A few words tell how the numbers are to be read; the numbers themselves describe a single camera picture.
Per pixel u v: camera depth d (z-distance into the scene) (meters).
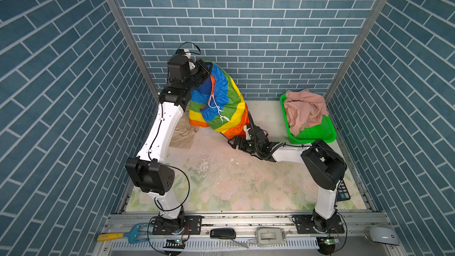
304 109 1.00
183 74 0.53
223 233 0.69
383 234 0.65
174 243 0.72
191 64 0.56
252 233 0.74
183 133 1.01
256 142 0.74
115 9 0.77
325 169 0.50
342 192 0.82
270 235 0.70
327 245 0.71
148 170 0.43
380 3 0.77
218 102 0.84
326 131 0.99
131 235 0.70
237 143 0.84
